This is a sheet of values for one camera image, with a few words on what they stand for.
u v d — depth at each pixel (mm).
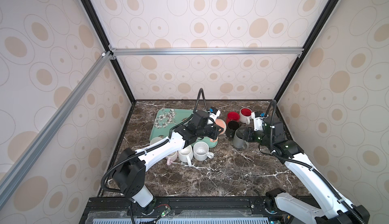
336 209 389
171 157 817
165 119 1091
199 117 601
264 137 625
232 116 1061
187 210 731
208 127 686
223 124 791
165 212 712
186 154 832
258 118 669
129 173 426
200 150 919
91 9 733
